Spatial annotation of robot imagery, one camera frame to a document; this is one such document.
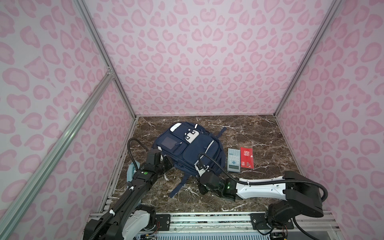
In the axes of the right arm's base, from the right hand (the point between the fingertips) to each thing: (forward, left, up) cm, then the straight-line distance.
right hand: (197, 179), depth 80 cm
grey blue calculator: (+15, -22, -5) cm, 27 cm away
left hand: (+11, +13, +5) cm, 18 cm away
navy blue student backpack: (+18, +4, +1) cm, 19 cm away
